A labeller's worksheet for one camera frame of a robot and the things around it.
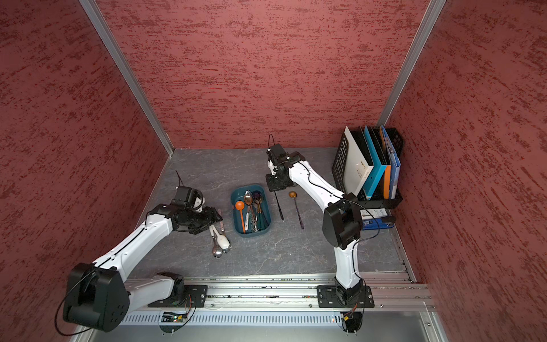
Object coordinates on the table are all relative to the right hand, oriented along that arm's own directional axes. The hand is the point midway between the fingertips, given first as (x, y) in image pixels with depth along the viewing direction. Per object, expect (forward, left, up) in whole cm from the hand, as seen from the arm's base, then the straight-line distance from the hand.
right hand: (274, 191), depth 88 cm
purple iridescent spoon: (+4, +8, -9) cm, 13 cm away
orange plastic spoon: (0, +17, -12) cm, 21 cm away
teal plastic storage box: (+4, +18, -8) cm, 20 cm away
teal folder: (-1, -40, +13) cm, 42 cm away
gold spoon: (+7, -9, -14) cm, 18 cm away
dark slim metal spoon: (-7, -2, -2) cm, 7 cm away
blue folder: (-1, -45, +14) cm, 48 cm away
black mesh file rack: (+16, -31, -5) cm, 36 cm away
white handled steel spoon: (-20, +24, -13) cm, 34 cm away
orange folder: (-1, -43, +13) cm, 45 cm away
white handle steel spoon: (+3, +13, -10) cm, 16 cm away
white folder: (+3, -33, +11) cm, 35 cm away
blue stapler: (-9, -49, -14) cm, 52 cm away
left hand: (-13, +24, -4) cm, 28 cm away
